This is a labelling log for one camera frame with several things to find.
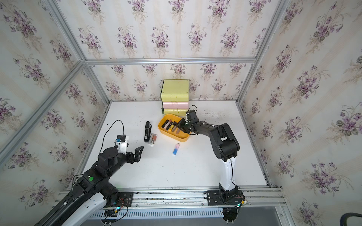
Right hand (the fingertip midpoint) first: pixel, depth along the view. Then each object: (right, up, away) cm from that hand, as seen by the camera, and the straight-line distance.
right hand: (177, 125), depth 99 cm
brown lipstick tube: (-3, -3, +2) cm, 4 cm away
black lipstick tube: (-10, +1, +5) cm, 11 cm away
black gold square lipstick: (-4, 0, +2) cm, 4 cm away
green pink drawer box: (-2, +21, -4) cm, 21 cm away
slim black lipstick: (-7, 0, +3) cm, 7 cm away
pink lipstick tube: (-8, +1, +5) cm, 9 cm away
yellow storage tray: (-7, -6, -4) cm, 10 cm away
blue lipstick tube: (-1, -15, -9) cm, 18 cm away
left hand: (-21, -9, -25) cm, 34 cm away
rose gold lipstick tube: (0, -4, +2) cm, 4 cm away
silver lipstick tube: (-18, -8, -4) cm, 20 cm away
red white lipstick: (-16, -8, -4) cm, 19 cm away
